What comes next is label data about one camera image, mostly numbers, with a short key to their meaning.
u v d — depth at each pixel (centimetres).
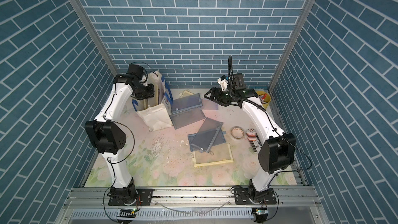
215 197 75
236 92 64
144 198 73
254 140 91
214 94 72
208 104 110
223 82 76
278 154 45
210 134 94
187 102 114
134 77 65
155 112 86
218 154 88
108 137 51
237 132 97
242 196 74
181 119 104
